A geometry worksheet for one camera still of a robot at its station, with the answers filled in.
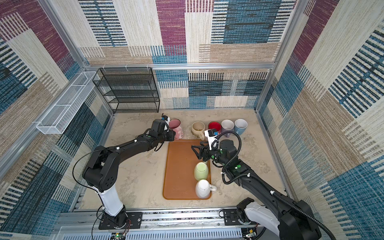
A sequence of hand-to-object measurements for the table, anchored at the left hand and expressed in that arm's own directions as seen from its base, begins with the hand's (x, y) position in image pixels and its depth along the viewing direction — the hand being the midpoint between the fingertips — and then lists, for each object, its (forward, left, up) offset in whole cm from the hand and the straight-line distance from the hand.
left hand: (175, 130), depth 94 cm
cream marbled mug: (+7, -14, -7) cm, 17 cm away
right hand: (-17, -12, +9) cm, 23 cm away
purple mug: (+8, -35, -6) cm, 36 cm away
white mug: (-34, -15, -2) cm, 38 cm away
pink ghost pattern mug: (+5, +1, +1) cm, 5 cm away
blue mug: (+4, -41, -2) cm, 42 cm away
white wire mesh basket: (-7, +53, +22) cm, 57 cm away
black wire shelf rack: (+34, +36, +5) cm, 50 cm away
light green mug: (-26, -15, -1) cm, 30 cm away
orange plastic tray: (-14, -3, -12) cm, 19 cm away
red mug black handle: (+9, -26, -6) cm, 28 cm away
